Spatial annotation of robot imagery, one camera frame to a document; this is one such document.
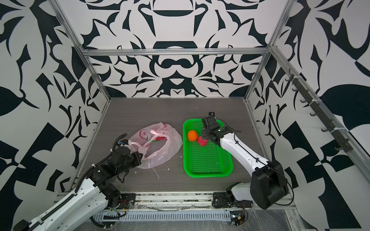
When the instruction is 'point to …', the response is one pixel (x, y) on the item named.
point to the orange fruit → (192, 135)
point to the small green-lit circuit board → (237, 217)
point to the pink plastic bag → (158, 143)
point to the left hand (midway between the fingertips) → (142, 152)
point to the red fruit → (202, 142)
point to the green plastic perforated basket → (206, 161)
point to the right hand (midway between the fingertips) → (207, 129)
